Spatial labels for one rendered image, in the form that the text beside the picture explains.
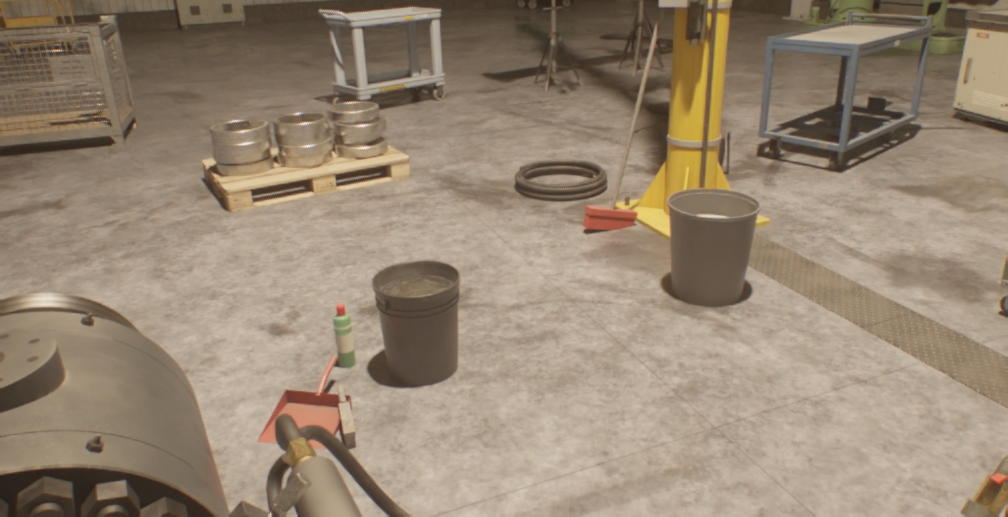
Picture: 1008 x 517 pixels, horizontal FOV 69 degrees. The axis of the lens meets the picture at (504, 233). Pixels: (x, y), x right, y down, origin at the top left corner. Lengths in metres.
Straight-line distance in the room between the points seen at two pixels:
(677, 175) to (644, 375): 1.61
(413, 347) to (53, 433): 1.61
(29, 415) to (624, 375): 2.00
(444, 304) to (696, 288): 1.17
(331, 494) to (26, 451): 0.40
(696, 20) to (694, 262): 1.25
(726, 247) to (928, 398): 0.90
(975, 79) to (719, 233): 4.15
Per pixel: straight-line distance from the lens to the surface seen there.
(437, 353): 2.67
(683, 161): 4.08
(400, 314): 2.58
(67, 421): 1.24
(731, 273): 3.24
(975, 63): 6.98
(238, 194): 4.73
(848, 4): 12.30
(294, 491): 0.93
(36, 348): 1.35
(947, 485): 2.56
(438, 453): 2.42
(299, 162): 4.97
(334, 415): 2.65
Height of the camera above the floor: 1.49
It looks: 22 degrees down
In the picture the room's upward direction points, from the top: 2 degrees counter-clockwise
